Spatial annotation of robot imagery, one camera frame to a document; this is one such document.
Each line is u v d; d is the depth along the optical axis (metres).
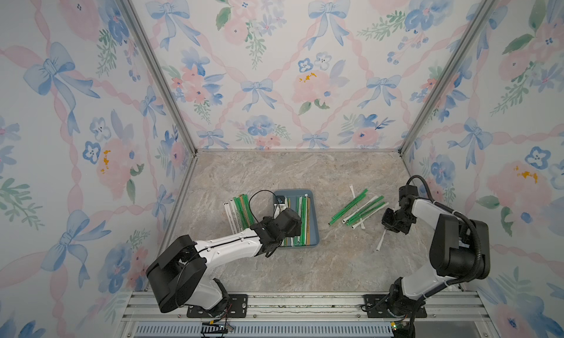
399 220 0.78
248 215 0.95
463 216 0.49
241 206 0.98
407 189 0.78
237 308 0.74
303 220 0.94
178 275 0.42
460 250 0.47
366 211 0.98
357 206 0.98
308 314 0.74
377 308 0.73
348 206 0.98
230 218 0.95
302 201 1.00
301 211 0.97
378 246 0.88
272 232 0.64
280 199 0.75
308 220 0.93
